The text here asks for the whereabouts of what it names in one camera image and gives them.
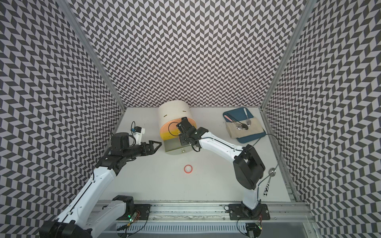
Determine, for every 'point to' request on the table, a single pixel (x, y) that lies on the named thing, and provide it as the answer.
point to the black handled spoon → (245, 126)
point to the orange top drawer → (171, 125)
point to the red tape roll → (188, 168)
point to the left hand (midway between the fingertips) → (155, 146)
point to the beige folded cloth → (253, 129)
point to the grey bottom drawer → (173, 146)
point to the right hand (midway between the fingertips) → (186, 139)
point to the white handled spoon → (248, 121)
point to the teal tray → (241, 113)
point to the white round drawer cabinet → (170, 114)
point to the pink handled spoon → (238, 127)
